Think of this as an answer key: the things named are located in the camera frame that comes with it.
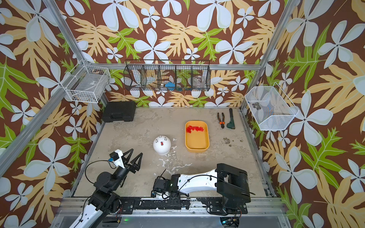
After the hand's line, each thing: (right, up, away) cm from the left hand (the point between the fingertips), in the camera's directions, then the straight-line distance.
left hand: (137, 151), depth 74 cm
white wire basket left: (-35, +39, +11) cm, 53 cm away
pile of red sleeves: (+29, +10, +30) cm, 43 cm away
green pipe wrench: (+62, +13, +34) cm, 71 cm away
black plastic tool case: (-30, +25, +44) cm, 59 cm away
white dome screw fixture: (+11, +1, +12) cm, 16 cm away
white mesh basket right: (+76, +24, +10) cm, 80 cm away
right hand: (+17, -26, +5) cm, 32 cm away
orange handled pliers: (+55, +14, +35) cm, 67 cm away
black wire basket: (+13, +48, +24) cm, 55 cm away
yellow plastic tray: (+34, +4, +31) cm, 46 cm away
